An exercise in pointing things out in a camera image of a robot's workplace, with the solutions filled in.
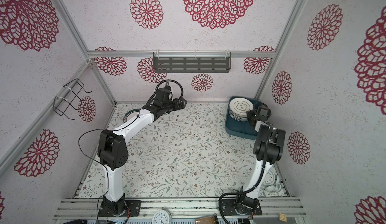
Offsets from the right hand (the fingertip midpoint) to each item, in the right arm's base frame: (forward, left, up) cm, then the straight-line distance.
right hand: (249, 108), depth 102 cm
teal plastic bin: (-9, +5, -12) cm, 16 cm away
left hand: (-8, +46, +10) cm, 47 cm away
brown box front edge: (-64, +30, -6) cm, 71 cm away
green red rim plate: (0, +86, -8) cm, 87 cm away
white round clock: (-64, +50, -6) cm, 81 cm away
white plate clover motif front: (+4, +6, -4) cm, 8 cm away
